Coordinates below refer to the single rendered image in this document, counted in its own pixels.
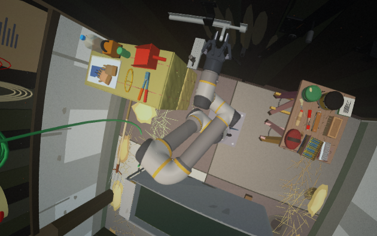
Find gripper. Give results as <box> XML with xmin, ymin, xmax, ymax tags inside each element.
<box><xmin>201</xmin><ymin>31</ymin><xmax>233</xmax><ymax>73</ymax></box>

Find white hasp plate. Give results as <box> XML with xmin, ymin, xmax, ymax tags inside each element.
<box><xmin>187</xmin><ymin>37</ymin><xmax>207</xmax><ymax>70</ymax></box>

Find grey sliding bolt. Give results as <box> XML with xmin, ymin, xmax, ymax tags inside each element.
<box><xmin>168</xmin><ymin>12</ymin><xmax>248</xmax><ymax>39</ymax></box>

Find brown wooden bar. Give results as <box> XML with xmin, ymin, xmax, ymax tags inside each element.
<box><xmin>311</xmin><ymin>111</ymin><xmax>323</xmax><ymax>133</ymax></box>

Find yellow hay bale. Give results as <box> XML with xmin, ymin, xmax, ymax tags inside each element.
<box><xmin>85</xmin><ymin>43</ymin><xmax>197</xmax><ymax>111</ymax></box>

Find green cylinder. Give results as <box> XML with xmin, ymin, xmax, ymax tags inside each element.
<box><xmin>116</xmin><ymin>47</ymin><xmax>132</xmax><ymax>59</ymax></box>

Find yellow hay pile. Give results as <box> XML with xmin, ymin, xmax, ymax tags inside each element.
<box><xmin>307</xmin><ymin>183</ymin><xmax>329</xmax><ymax>218</ymax></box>
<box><xmin>118</xmin><ymin>135</ymin><xmax>131</xmax><ymax>164</ymax></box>
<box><xmin>131</xmin><ymin>101</ymin><xmax>157</xmax><ymax>124</ymax></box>
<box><xmin>111</xmin><ymin>180</ymin><xmax>124</xmax><ymax>212</ymax></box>

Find green round tin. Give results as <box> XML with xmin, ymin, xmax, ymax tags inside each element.
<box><xmin>301</xmin><ymin>85</ymin><xmax>323</xmax><ymax>103</ymax></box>

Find beige small tool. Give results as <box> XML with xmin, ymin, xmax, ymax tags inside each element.
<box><xmin>295</xmin><ymin>98</ymin><xmax>305</xmax><ymax>127</ymax></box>

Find brown wooden table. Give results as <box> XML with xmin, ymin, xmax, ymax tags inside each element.
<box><xmin>259</xmin><ymin>80</ymin><xmax>357</xmax><ymax>165</ymax></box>

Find white sheet with brown gloves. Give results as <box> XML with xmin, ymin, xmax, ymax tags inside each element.
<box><xmin>87</xmin><ymin>55</ymin><xmax>121</xmax><ymax>89</ymax></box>

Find red round tin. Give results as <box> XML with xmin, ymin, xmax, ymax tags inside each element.
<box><xmin>284</xmin><ymin>128</ymin><xmax>303</xmax><ymax>150</ymax></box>

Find yellow jar with black lid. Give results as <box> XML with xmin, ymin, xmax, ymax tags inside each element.
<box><xmin>317</xmin><ymin>90</ymin><xmax>345</xmax><ymax>111</ymax></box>

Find clear bottle with blue cap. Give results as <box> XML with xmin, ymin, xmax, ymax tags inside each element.
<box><xmin>80</xmin><ymin>34</ymin><xmax>102</xmax><ymax>50</ymax></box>

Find wooden brush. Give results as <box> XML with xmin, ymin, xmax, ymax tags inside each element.
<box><xmin>322</xmin><ymin>115</ymin><xmax>344</xmax><ymax>140</ymax></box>

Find white card with dark lines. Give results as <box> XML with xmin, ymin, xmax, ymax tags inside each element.
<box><xmin>338</xmin><ymin>97</ymin><xmax>356</xmax><ymax>117</ymax></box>

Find white comb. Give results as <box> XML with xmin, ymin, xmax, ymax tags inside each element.
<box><xmin>318</xmin><ymin>141</ymin><xmax>332</xmax><ymax>162</ymax></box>

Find grey and green trough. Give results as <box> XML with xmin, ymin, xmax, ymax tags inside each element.
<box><xmin>126</xmin><ymin>169</ymin><xmax>273</xmax><ymax>236</ymax></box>

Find brown board with blue bars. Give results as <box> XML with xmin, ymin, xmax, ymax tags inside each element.
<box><xmin>0</xmin><ymin>0</ymin><xmax>50</xmax><ymax>73</ymax></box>

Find dark wooden beam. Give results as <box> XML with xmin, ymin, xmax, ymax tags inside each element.
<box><xmin>37</xmin><ymin>188</ymin><xmax>114</xmax><ymax>236</ymax></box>

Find red box with handle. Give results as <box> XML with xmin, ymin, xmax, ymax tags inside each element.
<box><xmin>131</xmin><ymin>43</ymin><xmax>168</xmax><ymax>71</ymax></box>

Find red-handled pliers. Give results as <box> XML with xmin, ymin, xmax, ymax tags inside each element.
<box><xmin>137</xmin><ymin>71</ymin><xmax>151</xmax><ymax>103</ymax></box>

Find light grey base plate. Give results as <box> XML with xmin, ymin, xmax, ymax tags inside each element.
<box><xmin>207</xmin><ymin>110</ymin><xmax>247</xmax><ymax>147</ymax></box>

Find yellow wire ring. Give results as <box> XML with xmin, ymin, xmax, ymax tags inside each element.
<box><xmin>124</xmin><ymin>68</ymin><xmax>135</xmax><ymax>93</ymax></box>

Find orange lantern with black handle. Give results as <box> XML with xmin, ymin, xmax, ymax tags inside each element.
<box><xmin>100</xmin><ymin>40</ymin><xmax>123</xmax><ymax>59</ymax></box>

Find wooden-handled rake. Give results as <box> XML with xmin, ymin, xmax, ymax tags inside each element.
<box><xmin>113</xmin><ymin>101</ymin><xmax>132</xmax><ymax>178</ymax></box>

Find green hose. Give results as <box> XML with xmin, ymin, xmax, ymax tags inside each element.
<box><xmin>0</xmin><ymin>119</ymin><xmax>143</xmax><ymax>170</ymax></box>

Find beige rope coil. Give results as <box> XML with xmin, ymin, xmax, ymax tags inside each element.
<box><xmin>0</xmin><ymin>80</ymin><xmax>34</xmax><ymax>102</ymax></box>

